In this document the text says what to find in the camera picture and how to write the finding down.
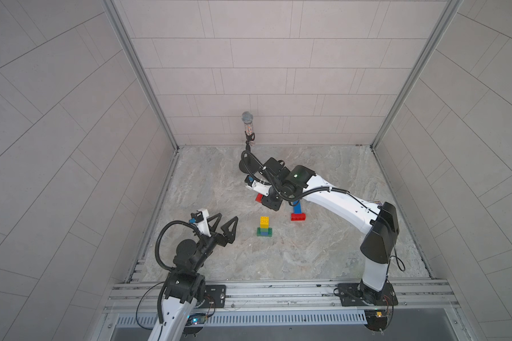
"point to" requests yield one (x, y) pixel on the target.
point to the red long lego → (298, 217)
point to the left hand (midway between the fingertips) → (232, 217)
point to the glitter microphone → (247, 118)
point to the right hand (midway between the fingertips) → (265, 199)
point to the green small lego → (264, 229)
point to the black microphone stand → (249, 163)
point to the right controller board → (377, 320)
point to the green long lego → (259, 232)
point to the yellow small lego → (264, 222)
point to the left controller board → (195, 323)
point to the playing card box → (378, 202)
